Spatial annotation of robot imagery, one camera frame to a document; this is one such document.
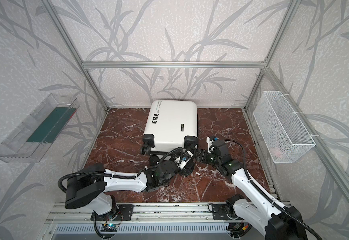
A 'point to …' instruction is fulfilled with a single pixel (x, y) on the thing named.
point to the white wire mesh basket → (284, 134)
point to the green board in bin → (51, 126)
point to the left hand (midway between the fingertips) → (190, 151)
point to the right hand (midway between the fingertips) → (197, 149)
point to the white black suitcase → (171, 125)
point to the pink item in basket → (275, 151)
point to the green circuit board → (109, 227)
